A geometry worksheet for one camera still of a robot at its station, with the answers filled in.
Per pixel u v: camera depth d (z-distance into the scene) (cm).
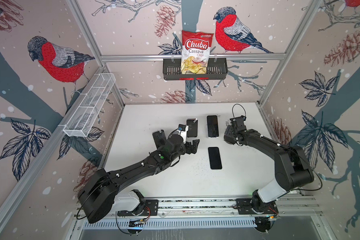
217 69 101
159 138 83
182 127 69
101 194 41
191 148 71
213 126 96
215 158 90
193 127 92
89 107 78
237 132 73
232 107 77
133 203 60
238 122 74
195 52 84
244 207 73
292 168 46
